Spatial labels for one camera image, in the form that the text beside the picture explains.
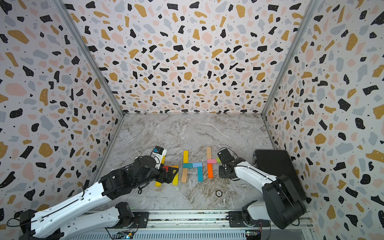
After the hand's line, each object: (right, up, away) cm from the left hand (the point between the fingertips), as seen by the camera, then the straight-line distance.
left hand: (173, 167), depth 70 cm
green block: (+22, +2, +4) cm, 23 cm away
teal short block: (+5, -5, +22) cm, 23 cm away
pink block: (+20, -2, +25) cm, 32 cm away
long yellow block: (-4, -4, -9) cm, 11 cm away
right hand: (+27, -8, +19) cm, 34 cm away
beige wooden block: (+18, +2, +28) cm, 33 cm away
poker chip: (+23, -18, +13) cm, 32 cm away
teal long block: (+13, -9, +20) cm, 25 cm away
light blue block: (+11, -4, +23) cm, 26 cm away
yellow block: (+3, 0, +26) cm, 26 cm away
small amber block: (-3, -6, +25) cm, 26 cm away
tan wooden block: (+3, -10, +17) cm, 20 cm away
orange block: (+19, -7, +22) cm, 30 cm away
